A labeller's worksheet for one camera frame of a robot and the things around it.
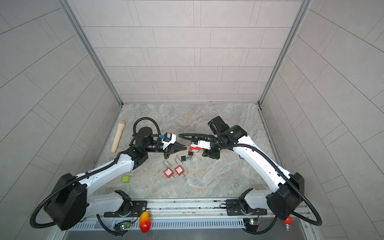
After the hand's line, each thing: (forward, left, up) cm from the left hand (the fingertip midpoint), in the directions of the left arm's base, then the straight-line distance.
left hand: (187, 148), depth 68 cm
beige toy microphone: (+25, +47, -19) cm, 57 cm away
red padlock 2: (-5, +11, -20) cm, 23 cm away
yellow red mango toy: (-27, +18, -18) cm, 37 cm away
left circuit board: (-28, +27, -18) cm, 43 cm away
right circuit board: (-27, -30, -22) cm, 46 cm away
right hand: (+1, -8, -5) cm, 9 cm away
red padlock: (-1, -3, 0) cm, 3 cm away
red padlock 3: (-3, +5, -21) cm, 22 cm away
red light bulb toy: (-27, -45, -18) cm, 56 cm away
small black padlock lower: (+4, +4, -21) cm, 22 cm away
